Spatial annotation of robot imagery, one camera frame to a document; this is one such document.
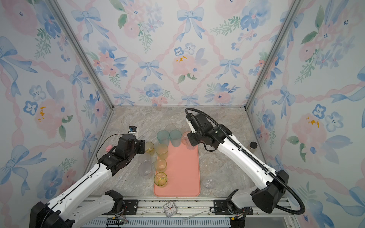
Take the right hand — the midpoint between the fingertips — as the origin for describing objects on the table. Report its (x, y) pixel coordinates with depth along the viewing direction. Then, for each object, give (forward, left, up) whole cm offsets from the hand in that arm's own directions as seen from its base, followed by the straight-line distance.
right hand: (193, 133), depth 75 cm
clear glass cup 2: (-12, +28, -21) cm, 37 cm away
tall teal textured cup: (+6, +18, -12) cm, 23 cm away
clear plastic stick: (-34, -1, -24) cm, 41 cm away
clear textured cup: (-8, +4, +6) cm, 10 cm away
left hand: (0, +28, -6) cm, 29 cm away
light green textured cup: (-8, +19, -23) cm, 31 cm away
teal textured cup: (+7, +10, -13) cm, 18 cm away
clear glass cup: (-4, +30, -22) cm, 37 cm away
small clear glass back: (+22, +16, -24) cm, 37 cm away
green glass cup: (-17, +18, -22) cm, 33 cm away
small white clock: (-31, +11, -21) cm, 40 cm away
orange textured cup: (+7, +4, -11) cm, 13 cm away
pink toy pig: (+2, +55, -21) cm, 59 cm away
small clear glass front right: (-19, -9, -22) cm, 31 cm away
